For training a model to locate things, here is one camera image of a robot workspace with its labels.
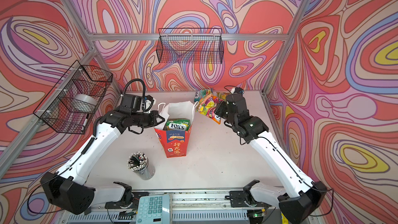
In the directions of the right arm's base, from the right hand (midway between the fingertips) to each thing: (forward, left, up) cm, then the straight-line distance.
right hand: (217, 107), depth 72 cm
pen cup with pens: (-21, +36, -12) cm, 43 cm away
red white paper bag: (-10, +21, -14) cm, 28 cm away
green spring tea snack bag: (-1, +20, -12) cm, 23 cm away
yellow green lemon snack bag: (+32, -9, -26) cm, 42 cm away
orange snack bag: (+2, +4, 0) cm, 5 cm away
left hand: (-2, +25, -6) cm, 26 cm away
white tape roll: (+2, +61, +4) cm, 62 cm away
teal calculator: (-36, +30, -27) cm, 55 cm away
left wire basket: (-2, +71, +4) cm, 71 cm away
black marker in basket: (-3, +63, -4) cm, 63 cm away
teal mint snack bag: (+34, +8, -26) cm, 44 cm away
